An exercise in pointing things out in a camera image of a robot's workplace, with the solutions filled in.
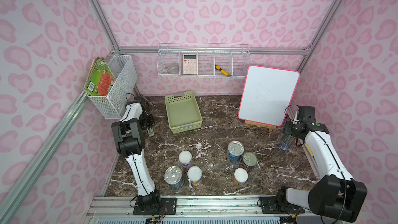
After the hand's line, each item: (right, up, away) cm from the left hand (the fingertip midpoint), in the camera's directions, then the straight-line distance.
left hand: (147, 124), depth 100 cm
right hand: (+83, +1, -18) cm, 85 cm away
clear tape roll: (+17, +34, -4) cm, 38 cm away
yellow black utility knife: (+46, +36, -3) cm, 58 cm away
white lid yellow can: (+32, -20, -30) cm, 48 cm away
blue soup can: (+22, -21, -29) cm, 42 cm away
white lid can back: (+27, -14, -24) cm, 39 cm away
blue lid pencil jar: (+82, -8, -15) cm, 83 cm away
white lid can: (+54, -22, -25) cm, 64 cm away
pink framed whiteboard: (+73, +18, -11) cm, 76 cm away
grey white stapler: (+3, -4, -5) cm, 7 cm away
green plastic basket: (+22, +7, +10) cm, 25 cm away
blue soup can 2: (+53, -11, -19) cm, 57 cm away
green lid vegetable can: (+59, -15, -23) cm, 65 cm away
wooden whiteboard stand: (+70, 0, -2) cm, 70 cm away
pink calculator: (+28, +38, -5) cm, 47 cm away
